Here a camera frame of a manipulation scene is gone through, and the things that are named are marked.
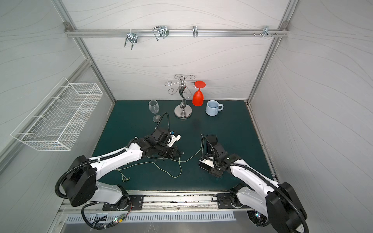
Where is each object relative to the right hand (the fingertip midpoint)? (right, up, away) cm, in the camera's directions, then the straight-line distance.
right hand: (215, 162), depth 86 cm
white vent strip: (-32, -22, -16) cm, 42 cm away
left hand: (-21, +6, -8) cm, 24 cm away
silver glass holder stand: (-19, +48, +7) cm, 52 cm away
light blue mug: (+2, +34, +23) cm, 41 cm away
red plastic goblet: (-10, +41, +11) cm, 43 cm away
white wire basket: (-79, +25, -18) cm, 85 cm away
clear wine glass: (-41, +34, +15) cm, 55 cm away
